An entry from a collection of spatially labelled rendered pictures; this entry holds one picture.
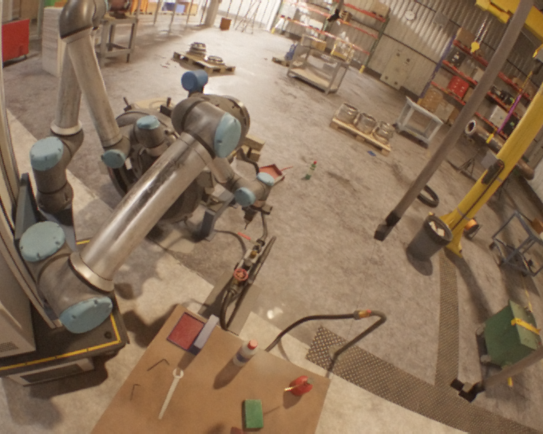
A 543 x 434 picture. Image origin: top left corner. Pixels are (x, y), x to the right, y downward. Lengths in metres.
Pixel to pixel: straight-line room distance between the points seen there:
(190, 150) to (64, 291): 0.49
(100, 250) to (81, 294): 0.12
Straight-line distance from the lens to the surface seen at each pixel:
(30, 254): 0.85
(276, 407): 1.29
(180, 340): 1.27
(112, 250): 0.74
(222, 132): 0.73
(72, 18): 1.02
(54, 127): 1.34
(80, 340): 1.48
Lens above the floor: 1.67
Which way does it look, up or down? 40 degrees down
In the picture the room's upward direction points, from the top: 25 degrees clockwise
